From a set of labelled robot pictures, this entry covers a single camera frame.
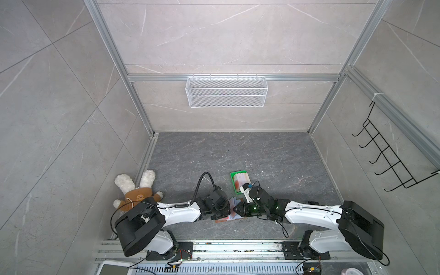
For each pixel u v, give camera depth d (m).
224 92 1.01
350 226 0.42
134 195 0.83
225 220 0.81
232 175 0.95
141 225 0.43
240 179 0.91
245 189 0.76
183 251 0.73
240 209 0.79
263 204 0.63
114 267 0.66
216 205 0.68
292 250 0.75
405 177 0.60
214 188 0.80
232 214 0.80
